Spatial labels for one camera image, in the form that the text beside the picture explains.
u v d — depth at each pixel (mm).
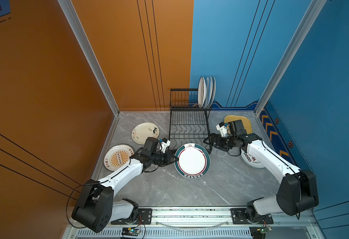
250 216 660
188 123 1087
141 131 1087
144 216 740
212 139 739
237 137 648
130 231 706
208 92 905
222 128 783
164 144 790
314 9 700
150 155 664
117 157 945
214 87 844
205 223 726
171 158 789
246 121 1122
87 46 828
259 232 704
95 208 415
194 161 814
